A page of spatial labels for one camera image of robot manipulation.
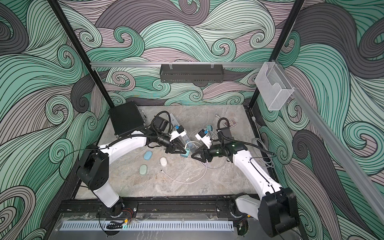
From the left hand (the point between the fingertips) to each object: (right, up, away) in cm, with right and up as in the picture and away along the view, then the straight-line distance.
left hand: (185, 149), depth 76 cm
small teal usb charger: (+17, +9, +28) cm, 34 cm away
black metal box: (-47, +16, +35) cm, 61 cm away
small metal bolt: (+24, +18, +37) cm, 48 cm away
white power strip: (0, +2, +19) cm, 19 cm away
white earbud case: (-13, -10, +12) cm, 21 cm away
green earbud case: (-25, -14, +9) cm, 30 cm away
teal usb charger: (0, -3, -2) cm, 3 cm away
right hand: (+5, -3, -2) cm, 6 cm away
